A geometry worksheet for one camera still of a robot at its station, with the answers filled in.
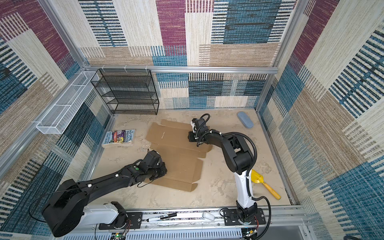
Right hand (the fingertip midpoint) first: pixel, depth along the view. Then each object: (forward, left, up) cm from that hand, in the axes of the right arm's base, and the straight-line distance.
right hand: (189, 137), depth 101 cm
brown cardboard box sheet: (-14, +4, 0) cm, 15 cm away
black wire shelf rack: (+33, +44, +15) cm, 57 cm away
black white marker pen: (-45, +14, -2) cm, 47 cm away
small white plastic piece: (-45, -8, 0) cm, 46 cm away
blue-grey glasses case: (+15, -41, -1) cm, 44 cm away
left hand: (-22, +12, +2) cm, 25 cm away
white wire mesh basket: (-12, +61, +32) cm, 70 cm away
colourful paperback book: (+1, +47, 0) cm, 47 cm away
